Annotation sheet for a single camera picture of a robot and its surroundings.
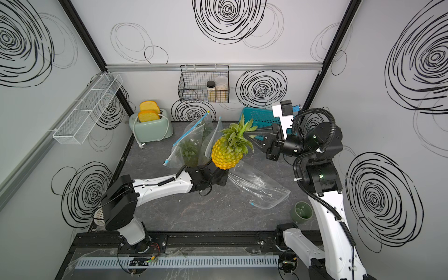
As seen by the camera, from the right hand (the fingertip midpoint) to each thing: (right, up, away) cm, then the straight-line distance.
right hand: (246, 139), depth 46 cm
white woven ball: (-63, -36, +32) cm, 79 cm away
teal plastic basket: (+19, +14, +71) cm, 75 cm away
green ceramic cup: (+30, -35, +34) cm, 57 cm away
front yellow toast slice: (-50, +13, +50) cm, 72 cm away
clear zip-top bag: (+12, -24, +31) cm, 41 cm away
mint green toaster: (-49, +4, +53) cm, 73 cm away
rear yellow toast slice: (-50, +19, +54) cm, 76 cm away
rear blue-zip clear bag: (-24, -6, +38) cm, 45 cm away
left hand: (-6, -17, +38) cm, 43 cm away
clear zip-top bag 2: (-13, +1, +41) cm, 43 cm away
